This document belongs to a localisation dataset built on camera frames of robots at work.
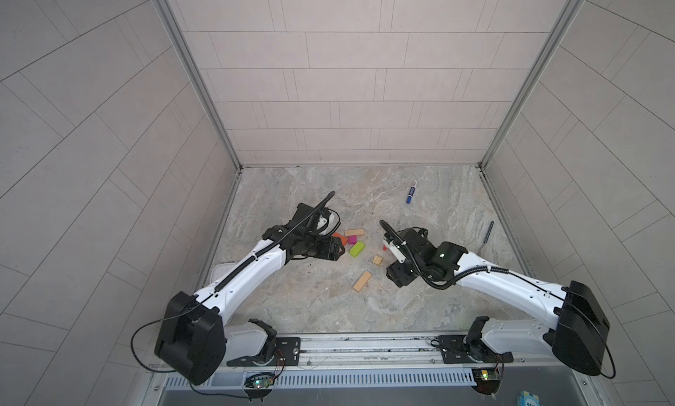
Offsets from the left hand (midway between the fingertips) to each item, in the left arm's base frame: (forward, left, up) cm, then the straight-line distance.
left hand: (342, 247), depth 79 cm
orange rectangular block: (+8, 0, -11) cm, 14 cm away
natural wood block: (-7, -6, -10) cm, 14 cm away
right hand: (-6, -16, -5) cm, 18 cm away
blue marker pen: (+31, -28, -12) cm, 43 cm away
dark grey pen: (+9, -51, -11) cm, 53 cm away
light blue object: (-36, -46, -8) cm, 59 cm away
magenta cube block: (+8, -3, -11) cm, 14 cm away
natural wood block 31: (+11, -4, -10) cm, 15 cm away
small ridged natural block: (0, -11, -10) cm, 15 cm away
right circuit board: (-32, -38, -11) cm, 51 cm away
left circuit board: (-33, +20, -7) cm, 39 cm away
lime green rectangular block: (+5, -5, -11) cm, 13 cm away
